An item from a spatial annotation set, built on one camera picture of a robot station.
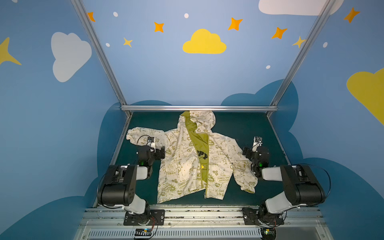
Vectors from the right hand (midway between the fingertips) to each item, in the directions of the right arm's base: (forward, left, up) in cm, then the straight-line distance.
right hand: (255, 144), depth 94 cm
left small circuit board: (-50, +62, -10) cm, 80 cm away
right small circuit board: (-46, 0, -11) cm, 48 cm away
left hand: (-4, +64, -1) cm, 64 cm away
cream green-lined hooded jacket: (-14, +36, -5) cm, 39 cm away
